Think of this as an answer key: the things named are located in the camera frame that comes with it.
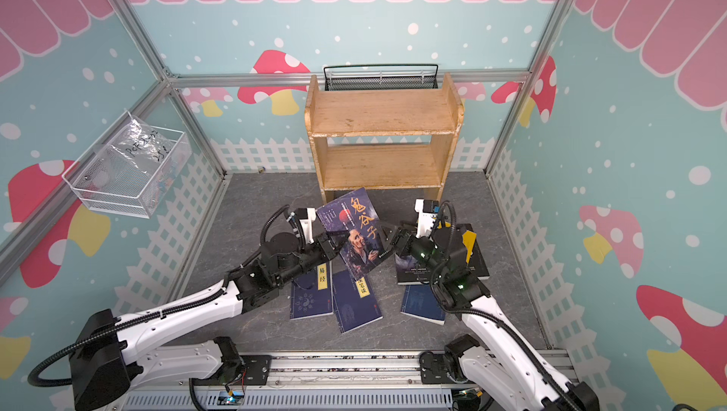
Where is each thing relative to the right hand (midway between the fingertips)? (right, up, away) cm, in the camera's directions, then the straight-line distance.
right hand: (386, 223), depth 72 cm
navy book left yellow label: (-22, -23, +15) cm, 35 cm away
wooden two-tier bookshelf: (+3, +30, +41) cm, 51 cm away
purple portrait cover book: (-8, +2, +3) cm, 9 cm away
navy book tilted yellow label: (-8, -25, +14) cm, 30 cm away
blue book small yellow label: (+11, -25, +14) cm, 30 cm away
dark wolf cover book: (+9, -17, +18) cm, 26 cm away
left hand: (-9, -5, +1) cm, 10 cm away
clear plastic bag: (-64, +16, +2) cm, 66 cm away
